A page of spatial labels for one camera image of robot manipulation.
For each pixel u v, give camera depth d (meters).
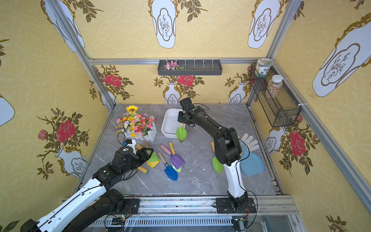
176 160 0.88
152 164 0.88
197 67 0.93
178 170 0.86
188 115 0.70
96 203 0.59
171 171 0.85
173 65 0.88
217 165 0.86
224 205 0.73
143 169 0.84
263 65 0.84
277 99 0.84
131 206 0.73
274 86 0.72
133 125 0.88
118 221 0.73
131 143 0.73
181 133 0.92
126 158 0.59
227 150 0.54
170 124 1.09
